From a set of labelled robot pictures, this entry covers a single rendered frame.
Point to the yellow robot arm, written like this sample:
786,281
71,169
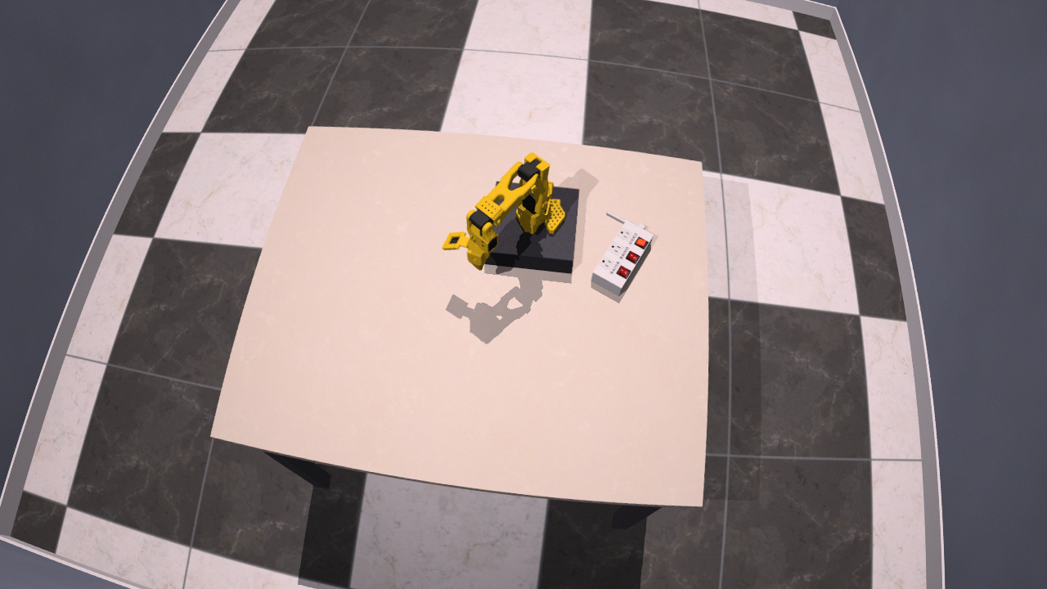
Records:
530,210

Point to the white power strip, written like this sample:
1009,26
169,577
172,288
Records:
624,254

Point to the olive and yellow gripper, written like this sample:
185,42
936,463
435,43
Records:
475,255

